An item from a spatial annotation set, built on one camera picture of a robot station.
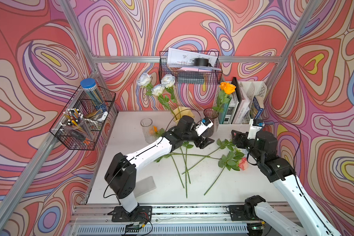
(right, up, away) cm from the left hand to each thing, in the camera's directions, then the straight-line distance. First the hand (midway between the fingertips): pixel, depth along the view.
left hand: (211, 136), depth 76 cm
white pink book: (+24, +17, +15) cm, 33 cm away
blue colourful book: (+37, +16, +20) cm, 45 cm away
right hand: (+13, +1, -4) cm, 14 cm away
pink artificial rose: (+17, -16, +14) cm, 28 cm away
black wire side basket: (-60, +9, -2) cm, 61 cm away
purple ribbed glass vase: (+5, +13, +18) cm, 23 cm away
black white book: (+19, +22, +13) cm, 32 cm away
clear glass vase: (-36, +3, +15) cm, 39 cm away
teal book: (+11, +13, +17) cm, 24 cm away
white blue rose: (-30, -16, +15) cm, 37 cm away
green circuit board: (-40, -45, -4) cm, 61 cm away
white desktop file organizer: (+35, +32, +29) cm, 56 cm away
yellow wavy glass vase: (-16, +14, +17) cm, 28 cm away
